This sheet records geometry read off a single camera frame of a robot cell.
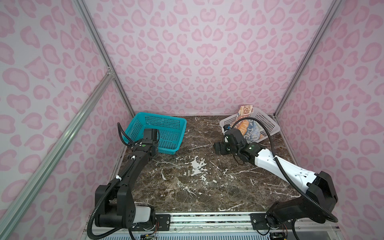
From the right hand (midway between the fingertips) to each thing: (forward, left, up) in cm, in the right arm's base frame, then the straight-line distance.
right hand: (221, 143), depth 82 cm
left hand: (+3, +38, -2) cm, 38 cm away
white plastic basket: (+23, -37, -11) cm, 45 cm away
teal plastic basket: (+18, +32, -12) cm, 39 cm away
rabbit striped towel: (+20, -22, -11) cm, 32 cm away
